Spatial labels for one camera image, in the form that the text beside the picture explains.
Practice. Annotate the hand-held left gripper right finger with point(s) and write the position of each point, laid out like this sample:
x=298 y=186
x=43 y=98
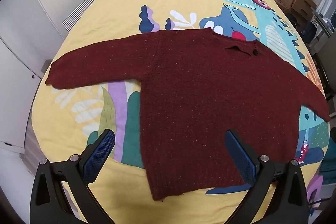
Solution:
x=239 y=158

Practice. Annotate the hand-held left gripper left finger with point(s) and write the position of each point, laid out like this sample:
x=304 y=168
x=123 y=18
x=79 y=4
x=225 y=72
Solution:
x=101 y=154

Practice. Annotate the dark red knit sweater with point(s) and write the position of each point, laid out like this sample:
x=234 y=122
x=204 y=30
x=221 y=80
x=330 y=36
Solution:
x=197 y=95

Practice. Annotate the dark bag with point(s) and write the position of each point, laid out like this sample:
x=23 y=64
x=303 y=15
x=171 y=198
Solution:
x=309 y=31

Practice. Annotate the yellow dinosaur printed blanket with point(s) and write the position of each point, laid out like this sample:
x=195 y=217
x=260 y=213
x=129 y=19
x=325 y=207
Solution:
x=110 y=3

